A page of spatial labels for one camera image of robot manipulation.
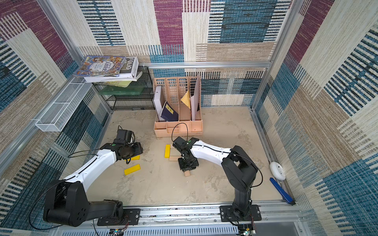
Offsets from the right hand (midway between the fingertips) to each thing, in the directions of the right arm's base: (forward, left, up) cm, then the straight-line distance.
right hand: (184, 169), depth 86 cm
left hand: (+10, +27, +5) cm, 29 cm away
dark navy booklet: (+37, +12, +6) cm, 40 cm away
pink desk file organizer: (+52, +7, -1) cm, 53 cm away
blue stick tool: (-15, -55, -4) cm, 57 cm away
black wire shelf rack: (+48, +34, +15) cm, 61 cm away
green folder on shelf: (+45, +34, +22) cm, 61 cm away
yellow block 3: (+1, +31, -3) cm, 31 cm away
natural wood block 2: (-3, -2, +1) cm, 3 cm away
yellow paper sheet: (+35, -1, +22) cm, 41 cm away
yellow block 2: (+2, +25, +10) cm, 27 cm away
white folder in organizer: (+39, +18, +18) cm, 46 cm away
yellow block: (+14, +11, -2) cm, 18 cm away
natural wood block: (+9, +7, -3) cm, 11 cm away
